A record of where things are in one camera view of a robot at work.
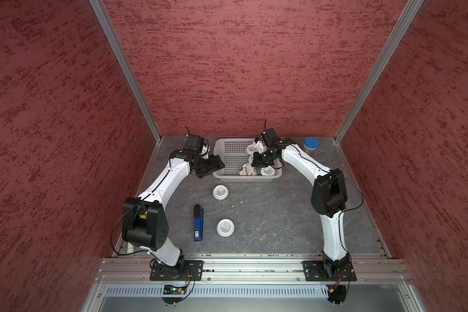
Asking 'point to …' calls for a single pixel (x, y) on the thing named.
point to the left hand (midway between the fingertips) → (217, 171)
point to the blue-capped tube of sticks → (311, 143)
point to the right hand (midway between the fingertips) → (253, 166)
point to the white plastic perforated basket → (233, 153)
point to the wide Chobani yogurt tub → (247, 169)
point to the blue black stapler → (198, 223)
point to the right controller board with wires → (337, 293)
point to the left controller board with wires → (169, 289)
